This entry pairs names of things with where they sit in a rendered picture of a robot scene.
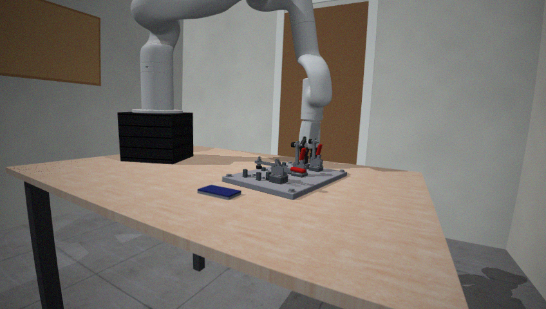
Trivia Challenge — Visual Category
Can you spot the blue rectangular block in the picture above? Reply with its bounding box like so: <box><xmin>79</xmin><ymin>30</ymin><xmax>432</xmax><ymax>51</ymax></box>
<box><xmin>198</xmin><ymin>185</ymin><xmax>241</xmax><ymax>200</ymax></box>

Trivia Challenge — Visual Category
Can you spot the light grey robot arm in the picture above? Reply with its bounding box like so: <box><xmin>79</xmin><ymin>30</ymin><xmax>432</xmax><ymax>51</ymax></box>
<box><xmin>131</xmin><ymin>0</ymin><xmax>332</xmax><ymax>122</ymax></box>

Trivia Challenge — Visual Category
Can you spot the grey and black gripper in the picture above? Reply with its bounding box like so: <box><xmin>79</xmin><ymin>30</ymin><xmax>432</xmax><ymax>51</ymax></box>
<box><xmin>299</xmin><ymin>121</ymin><xmax>321</xmax><ymax>164</ymax></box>

